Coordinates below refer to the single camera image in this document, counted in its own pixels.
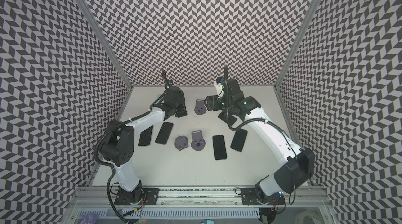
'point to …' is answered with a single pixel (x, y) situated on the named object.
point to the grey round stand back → (200, 108)
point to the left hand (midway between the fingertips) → (177, 93)
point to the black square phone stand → (227, 117)
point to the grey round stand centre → (198, 143)
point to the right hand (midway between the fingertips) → (211, 106)
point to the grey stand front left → (181, 142)
